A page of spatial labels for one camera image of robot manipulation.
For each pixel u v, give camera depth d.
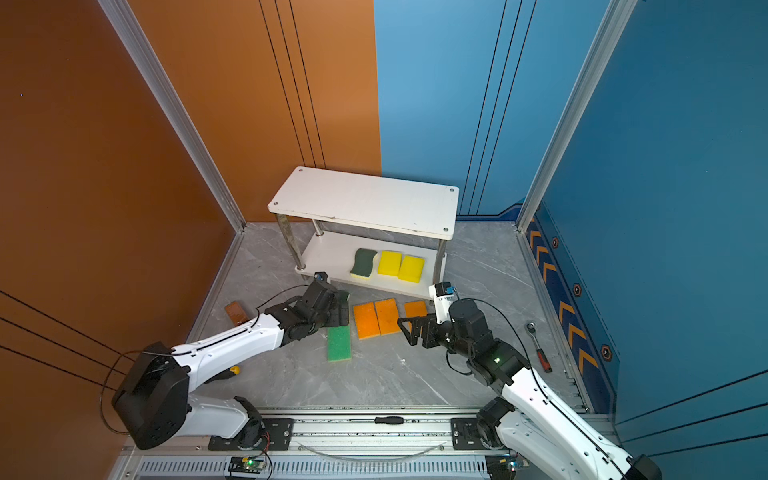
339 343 0.87
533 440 0.56
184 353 0.46
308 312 0.66
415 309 0.97
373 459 0.71
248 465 0.71
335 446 0.73
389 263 0.97
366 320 0.92
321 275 0.78
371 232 1.16
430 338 0.65
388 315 0.93
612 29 0.71
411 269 0.97
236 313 0.92
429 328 0.64
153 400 0.42
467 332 0.55
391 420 0.76
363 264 0.97
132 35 0.72
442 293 0.66
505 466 0.70
